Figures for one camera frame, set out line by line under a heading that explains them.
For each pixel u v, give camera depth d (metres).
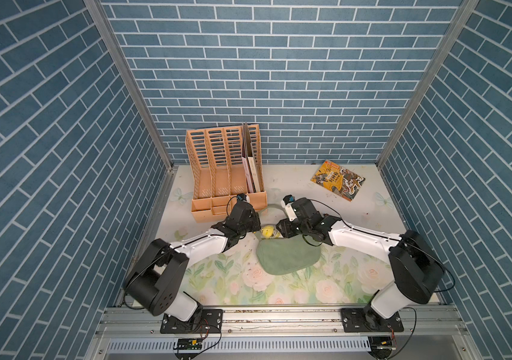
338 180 1.13
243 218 0.71
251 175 0.89
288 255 0.87
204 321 0.73
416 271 0.45
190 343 0.72
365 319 0.67
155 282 0.43
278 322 0.75
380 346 0.71
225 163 1.11
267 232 0.89
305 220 0.68
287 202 0.79
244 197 0.82
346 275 0.85
